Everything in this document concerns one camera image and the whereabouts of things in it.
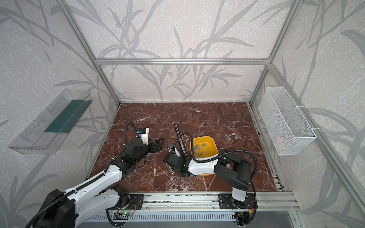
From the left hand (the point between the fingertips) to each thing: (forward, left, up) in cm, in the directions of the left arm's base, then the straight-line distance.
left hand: (160, 135), depth 83 cm
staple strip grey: (+1, -27, -15) cm, 31 cm away
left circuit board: (-37, +14, -14) cm, 42 cm away
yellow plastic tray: (0, -28, -15) cm, 31 cm away
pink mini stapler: (-9, -7, +2) cm, 11 cm away
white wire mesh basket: (-9, -61, +21) cm, 65 cm away
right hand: (-6, -8, -12) cm, 15 cm away
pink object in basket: (-8, -64, +8) cm, 65 cm away
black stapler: (+3, -11, -14) cm, 18 cm away
